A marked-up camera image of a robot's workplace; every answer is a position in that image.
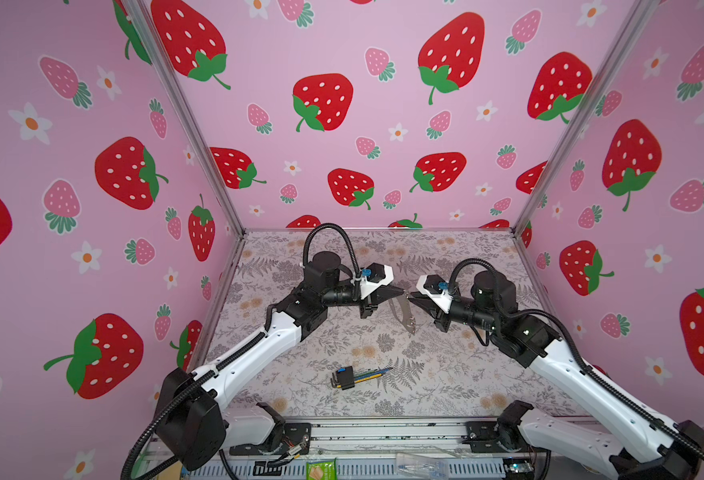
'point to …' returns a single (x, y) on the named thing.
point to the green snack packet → (321, 470)
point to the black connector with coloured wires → (345, 377)
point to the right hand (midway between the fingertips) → (412, 293)
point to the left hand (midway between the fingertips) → (400, 289)
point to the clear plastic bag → (414, 466)
